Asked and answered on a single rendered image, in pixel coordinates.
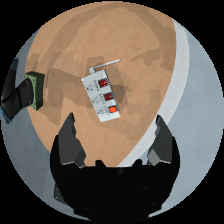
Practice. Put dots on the white power strip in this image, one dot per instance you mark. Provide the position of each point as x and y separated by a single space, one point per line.
101 94

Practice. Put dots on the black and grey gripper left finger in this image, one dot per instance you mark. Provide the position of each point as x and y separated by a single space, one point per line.
67 154

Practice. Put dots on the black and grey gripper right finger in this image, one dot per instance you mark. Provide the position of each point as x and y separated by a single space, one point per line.
164 152

